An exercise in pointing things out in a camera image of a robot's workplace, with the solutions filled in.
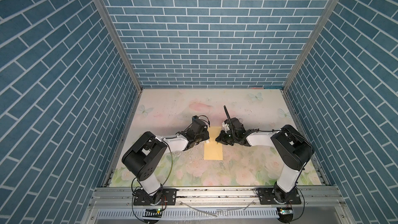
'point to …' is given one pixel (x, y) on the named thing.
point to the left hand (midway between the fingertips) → (209, 133)
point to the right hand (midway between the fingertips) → (213, 138)
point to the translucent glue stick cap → (207, 141)
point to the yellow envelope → (213, 150)
